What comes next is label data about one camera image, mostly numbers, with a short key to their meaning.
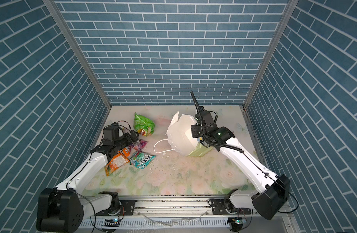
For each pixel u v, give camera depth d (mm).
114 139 656
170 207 753
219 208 733
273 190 388
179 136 942
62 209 394
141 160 867
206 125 542
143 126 964
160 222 706
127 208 736
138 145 890
